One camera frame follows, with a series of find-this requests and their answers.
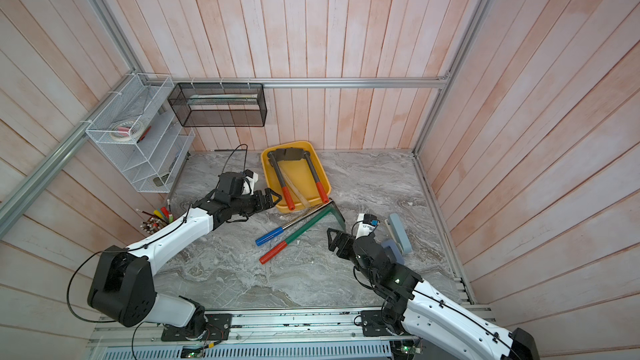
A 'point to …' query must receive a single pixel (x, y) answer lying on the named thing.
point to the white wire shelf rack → (151, 162)
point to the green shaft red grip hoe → (331, 209)
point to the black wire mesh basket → (220, 104)
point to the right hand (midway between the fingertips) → (335, 232)
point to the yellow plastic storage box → (294, 175)
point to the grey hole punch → (398, 233)
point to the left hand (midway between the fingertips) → (273, 204)
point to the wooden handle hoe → (293, 188)
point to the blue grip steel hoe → (281, 230)
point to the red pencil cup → (159, 218)
